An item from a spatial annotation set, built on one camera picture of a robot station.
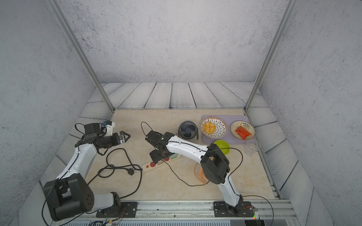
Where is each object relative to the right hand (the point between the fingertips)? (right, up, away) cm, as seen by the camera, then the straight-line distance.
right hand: (159, 158), depth 83 cm
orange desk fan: (+23, -7, -6) cm, 25 cm away
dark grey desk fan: (+17, +15, +13) cm, 27 cm away
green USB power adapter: (+11, +8, -27) cm, 30 cm away
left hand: (-21, +12, +2) cm, 24 cm away
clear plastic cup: (+60, +4, +12) cm, 61 cm away
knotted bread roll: (+33, +17, +21) cm, 42 cm away
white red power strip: (-6, -6, +4) cm, 9 cm away
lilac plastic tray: (+50, +22, +27) cm, 61 cm away
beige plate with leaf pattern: (+61, +18, +24) cm, 68 cm away
